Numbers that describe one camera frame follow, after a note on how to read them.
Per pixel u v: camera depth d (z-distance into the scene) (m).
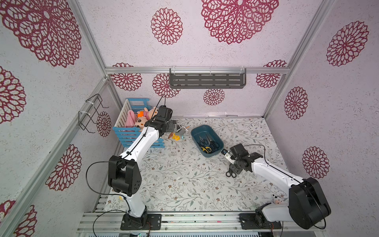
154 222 0.73
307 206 0.42
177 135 1.06
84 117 0.73
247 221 0.73
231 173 0.90
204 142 1.06
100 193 0.46
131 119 1.00
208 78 0.94
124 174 0.47
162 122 0.67
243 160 0.64
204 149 1.00
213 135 1.06
